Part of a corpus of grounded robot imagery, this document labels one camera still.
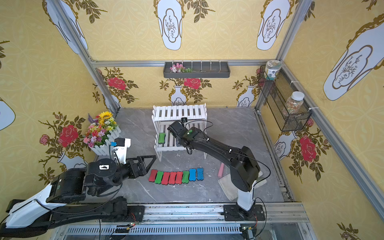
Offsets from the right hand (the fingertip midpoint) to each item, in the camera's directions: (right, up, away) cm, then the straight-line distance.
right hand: (187, 135), depth 88 cm
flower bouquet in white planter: (-49, +2, -2) cm, 49 cm away
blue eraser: (+3, -22, -2) cm, 23 cm away
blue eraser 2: (+7, -22, -1) cm, 23 cm away
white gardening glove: (+24, -30, -6) cm, 39 cm away
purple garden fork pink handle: (+19, -21, -2) cm, 28 cm away
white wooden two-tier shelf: (-12, +11, -8) cm, 18 cm away
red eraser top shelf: (-5, -23, -3) cm, 24 cm away
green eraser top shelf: (-1, -23, -3) cm, 23 cm away
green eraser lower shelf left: (-15, -1, -1) cm, 15 cm away
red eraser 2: (-9, -24, -4) cm, 26 cm away
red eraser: (-12, -24, -4) cm, 27 cm away
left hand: (-15, -6, -28) cm, 33 cm away
